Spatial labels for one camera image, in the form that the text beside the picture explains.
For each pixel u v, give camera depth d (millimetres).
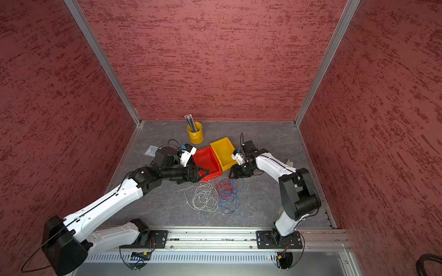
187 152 672
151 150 1039
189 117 1003
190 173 642
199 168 655
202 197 853
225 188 880
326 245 743
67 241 375
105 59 875
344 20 741
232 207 833
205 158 986
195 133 1016
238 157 848
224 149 1051
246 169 764
